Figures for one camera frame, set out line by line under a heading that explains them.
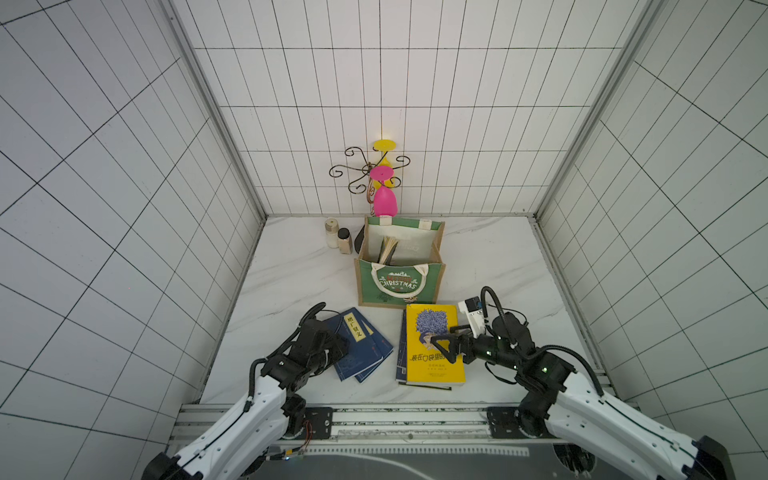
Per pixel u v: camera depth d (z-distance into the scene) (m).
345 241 1.03
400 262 0.96
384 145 0.98
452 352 0.66
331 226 1.03
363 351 0.83
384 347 0.84
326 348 0.71
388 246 0.88
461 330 0.76
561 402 0.53
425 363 0.74
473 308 0.67
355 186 0.84
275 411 0.53
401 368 0.79
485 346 0.66
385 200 0.96
